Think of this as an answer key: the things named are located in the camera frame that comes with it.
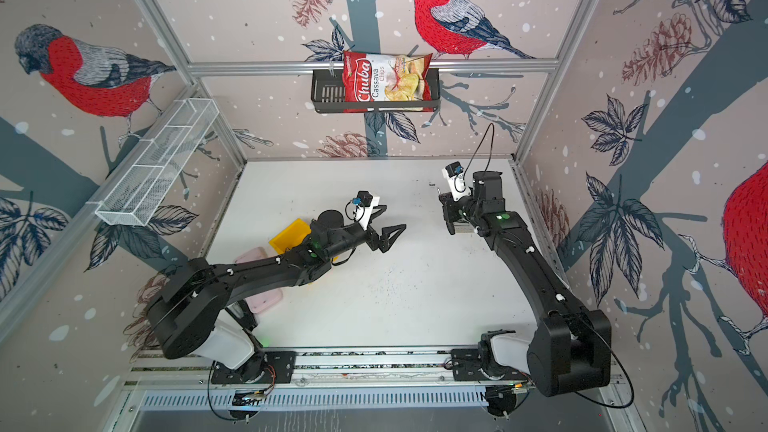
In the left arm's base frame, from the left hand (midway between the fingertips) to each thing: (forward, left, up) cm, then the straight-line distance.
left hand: (395, 217), depth 75 cm
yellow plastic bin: (+8, +34, -22) cm, 41 cm away
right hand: (+8, -12, -2) cm, 15 cm away
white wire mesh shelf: (+3, +64, +7) cm, 64 cm away
